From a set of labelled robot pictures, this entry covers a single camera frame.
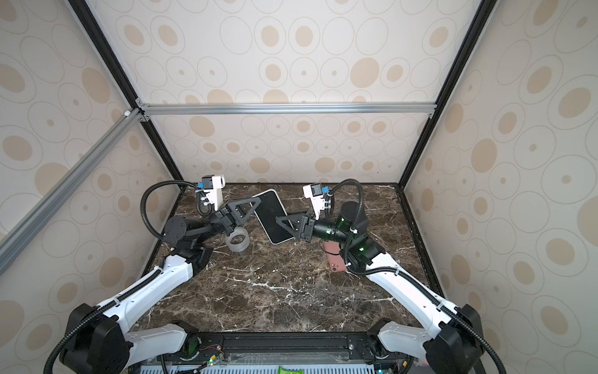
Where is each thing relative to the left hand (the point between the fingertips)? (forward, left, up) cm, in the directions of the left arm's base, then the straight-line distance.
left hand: (265, 208), depth 56 cm
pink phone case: (+7, -22, -42) cm, 48 cm away
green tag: (-29, -4, -40) cm, 50 cm away
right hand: (+2, -5, -6) cm, 8 cm away
